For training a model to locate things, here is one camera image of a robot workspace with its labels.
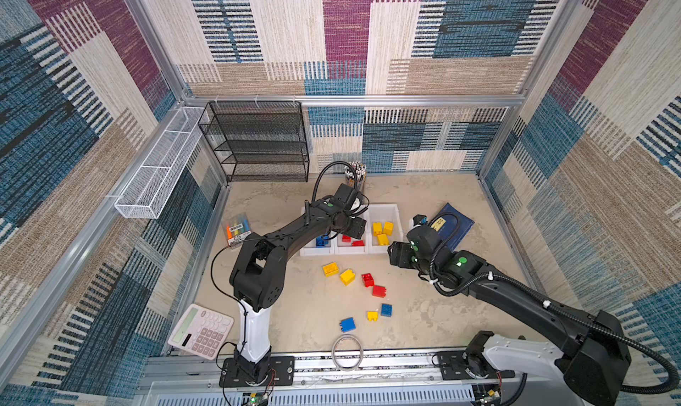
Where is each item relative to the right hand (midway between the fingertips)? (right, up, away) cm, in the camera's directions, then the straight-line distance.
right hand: (400, 254), depth 80 cm
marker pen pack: (-58, +6, +22) cm, 62 cm away
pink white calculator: (-58, -22, -1) cm, 63 cm away
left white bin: (-28, -1, +13) cm, 31 cm away
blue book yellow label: (+26, +7, +25) cm, 36 cm away
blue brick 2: (-4, -17, +3) cm, 18 cm away
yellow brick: (-5, +6, +19) cm, 20 cm away
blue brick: (-25, +2, +15) cm, 29 cm away
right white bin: (-2, +6, +19) cm, 20 cm away
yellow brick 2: (-3, +2, +16) cm, 17 cm away
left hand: (-12, +8, +12) cm, 19 cm away
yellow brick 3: (-21, -7, +11) cm, 25 cm away
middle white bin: (-16, 0, +18) cm, 24 cm away
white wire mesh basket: (-84, +20, +12) cm, 87 cm away
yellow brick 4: (-16, -9, +9) cm, 20 cm away
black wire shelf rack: (-51, +41, +29) cm, 72 cm away
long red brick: (-16, +3, +16) cm, 23 cm away
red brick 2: (-5, -14, +7) cm, 16 cm away
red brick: (-9, -10, +9) cm, 16 cm away
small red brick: (-12, +1, +18) cm, 21 cm away
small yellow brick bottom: (-8, -19, +2) cm, 21 cm away
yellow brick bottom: (0, +6, +19) cm, 20 cm away
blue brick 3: (-16, -21, +1) cm, 27 cm away
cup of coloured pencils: (-11, +26, +16) cm, 32 cm away
